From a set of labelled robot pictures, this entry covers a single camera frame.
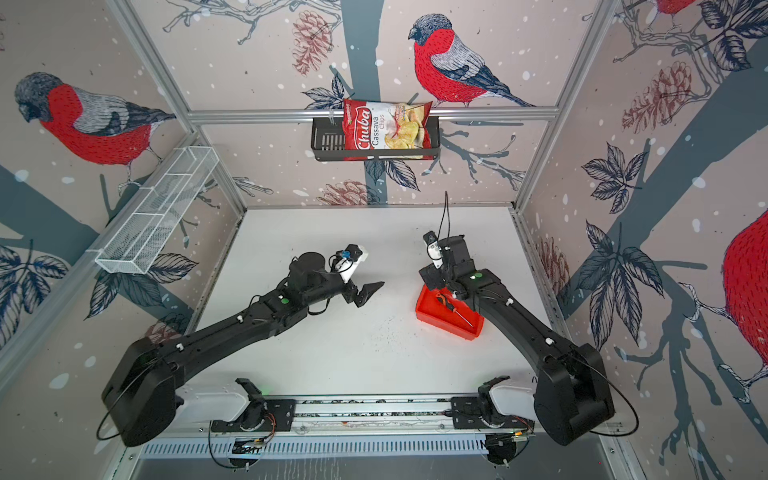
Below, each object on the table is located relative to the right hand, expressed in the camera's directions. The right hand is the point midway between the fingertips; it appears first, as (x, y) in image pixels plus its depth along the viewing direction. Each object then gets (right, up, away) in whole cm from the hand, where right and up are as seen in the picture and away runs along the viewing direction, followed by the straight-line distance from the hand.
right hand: (439, 263), depth 85 cm
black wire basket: (-34, +38, +9) cm, 52 cm away
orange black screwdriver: (+5, -15, +5) cm, 16 cm away
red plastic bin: (+2, -16, +7) cm, 17 cm away
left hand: (-19, 0, -10) cm, 22 cm away
